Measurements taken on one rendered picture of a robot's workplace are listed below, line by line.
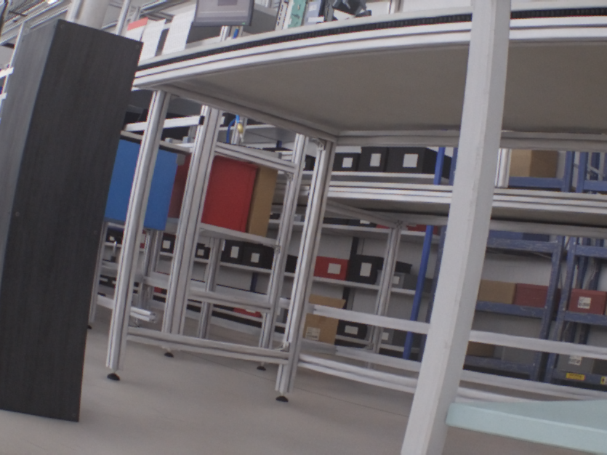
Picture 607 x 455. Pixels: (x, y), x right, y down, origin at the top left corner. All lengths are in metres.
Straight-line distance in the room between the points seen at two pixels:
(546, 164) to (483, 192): 5.88
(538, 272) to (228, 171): 3.16
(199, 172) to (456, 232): 3.36
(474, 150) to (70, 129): 1.23
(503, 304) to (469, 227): 5.60
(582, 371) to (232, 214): 2.68
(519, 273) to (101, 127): 5.32
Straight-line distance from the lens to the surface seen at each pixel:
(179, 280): 4.04
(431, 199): 3.84
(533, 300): 6.24
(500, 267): 7.04
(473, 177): 0.74
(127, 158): 3.96
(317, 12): 2.51
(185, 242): 4.04
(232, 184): 4.31
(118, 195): 3.94
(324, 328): 6.74
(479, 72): 0.77
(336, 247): 8.33
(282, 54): 2.20
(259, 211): 4.40
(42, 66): 1.85
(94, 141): 1.89
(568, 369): 5.95
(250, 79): 2.76
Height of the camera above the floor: 0.38
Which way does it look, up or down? 4 degrees up
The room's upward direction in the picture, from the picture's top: 10 degrees clockwise
